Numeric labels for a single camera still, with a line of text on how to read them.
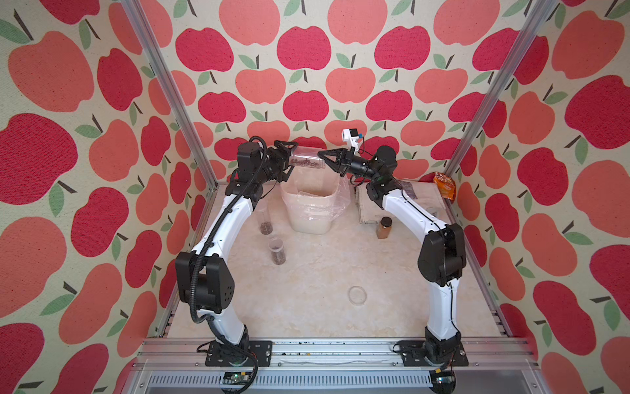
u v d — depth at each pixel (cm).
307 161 78
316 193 83
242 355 67
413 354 73
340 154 72
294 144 75
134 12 69
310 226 103
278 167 72
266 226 102
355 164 71
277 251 88
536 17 71
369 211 103
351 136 74
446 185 113
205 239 48
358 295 87
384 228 95
